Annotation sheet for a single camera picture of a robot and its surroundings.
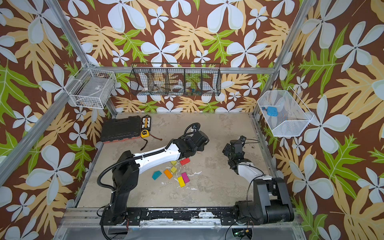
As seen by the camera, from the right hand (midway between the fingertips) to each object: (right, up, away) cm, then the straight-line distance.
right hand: (230, 146), depth 93 cm
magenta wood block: (-28, -18, -6) cm, 33 cm away
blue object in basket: (+23, +22, -6) cm, 32 cm away
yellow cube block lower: (-35, -13, -4) cm, 38 cm away
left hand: (-20, +5, -6) cm, 21 cm away
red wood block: (-29, -9, 0) cm, 30 cm away
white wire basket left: (-83, +35, -6) cm, 90 cm away
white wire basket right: (+28, +20, -10) cm, 36 cm away
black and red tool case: (-81, +10, +14) cm, 83 cm away
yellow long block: (-30, -20, -7) cm, 37 cm away
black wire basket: (-35, +44, +4) cm, 56 cm away
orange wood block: (-38, -16, -4) cm, 42 cm away
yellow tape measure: (-58, +8, +12) cm, 60 cm away
